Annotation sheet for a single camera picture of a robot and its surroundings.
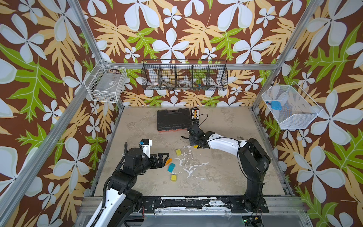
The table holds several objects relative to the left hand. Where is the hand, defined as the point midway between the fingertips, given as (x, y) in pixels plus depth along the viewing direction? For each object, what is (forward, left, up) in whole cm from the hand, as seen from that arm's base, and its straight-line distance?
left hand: (162, 153), depth 73 cm
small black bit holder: (+44, -22, -18) cm, 52 cm away
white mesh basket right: (+25, -75, +10) cm, 80 cm away
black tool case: (+40, -4, -21) cm, 45 cm away
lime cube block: (+9, -8, -16) cm, 20 cm away
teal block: (-1, -4, -17) cm, 18 cm away
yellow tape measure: (+21, -12, -18) cm, 30 cm away
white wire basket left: (+41, +38, +14) cm, 58 cm away
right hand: (+18, -18, -13) cm, 28 cm away
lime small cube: (-7, -6, -17) cm, 19 cm away
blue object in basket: (+29, -69, +8) cm, 75 cm away
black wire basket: (+55, -12, +12) cm, 57 cm away
